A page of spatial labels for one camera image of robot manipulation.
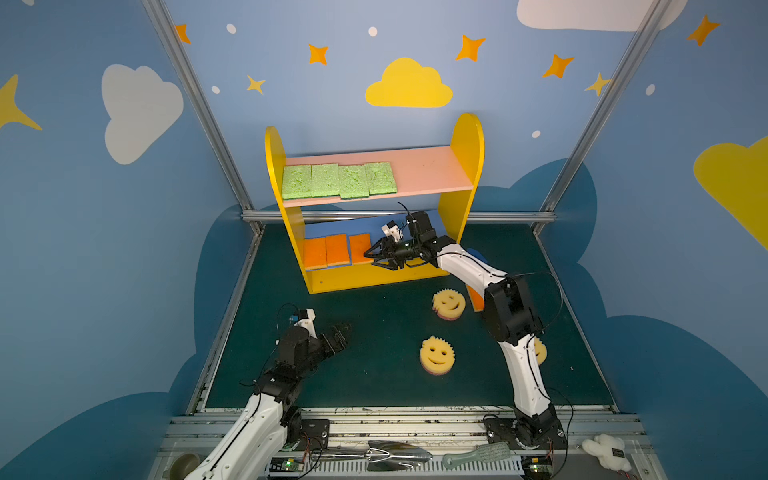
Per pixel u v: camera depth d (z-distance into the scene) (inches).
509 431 29.6
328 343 28.9
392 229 35.6
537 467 28.3
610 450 27.6
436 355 33.9
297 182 28.4
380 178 29.2
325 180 28.9
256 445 20.1
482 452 27.7
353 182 28.7
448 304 37.8
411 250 32.9
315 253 36.7
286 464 27.9
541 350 34.2
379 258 36.3
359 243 37.5
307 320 30.3
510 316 23.1
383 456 27.6
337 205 46.8
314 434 29.4
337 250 36.9
